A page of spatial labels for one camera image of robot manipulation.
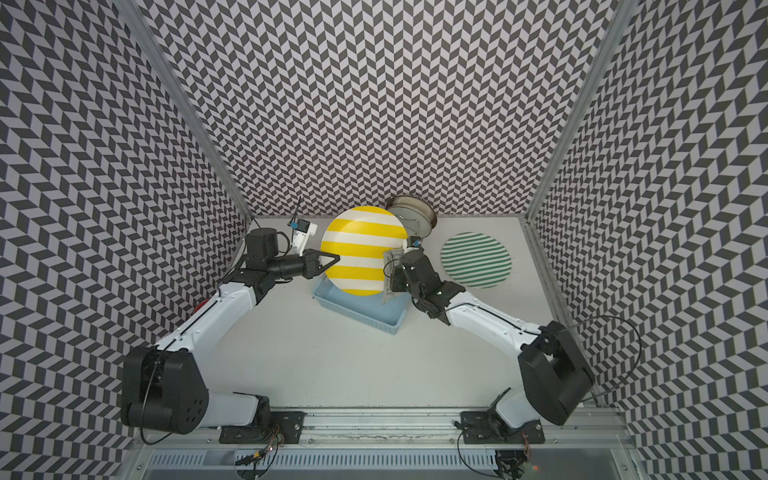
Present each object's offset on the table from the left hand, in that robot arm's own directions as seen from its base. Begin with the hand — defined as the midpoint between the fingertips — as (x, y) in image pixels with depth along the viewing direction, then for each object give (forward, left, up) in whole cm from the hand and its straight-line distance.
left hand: (337, 261), depth 79 cm
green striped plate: (+11, -42, -14) cm, 45 cm away
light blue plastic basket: (-4, -7, -19) cm, 21 cm away
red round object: (-1, +47, -21) cm, 52 cm away
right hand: (+1, -16, -7) cm, 17 cm away
